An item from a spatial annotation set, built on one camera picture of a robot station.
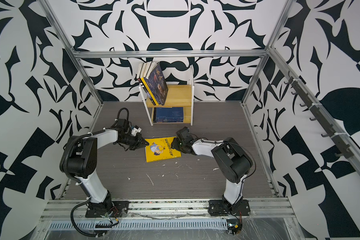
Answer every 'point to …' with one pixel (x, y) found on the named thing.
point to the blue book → (168, 114)
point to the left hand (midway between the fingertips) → (149, 142)
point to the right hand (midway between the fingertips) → (173, 144)
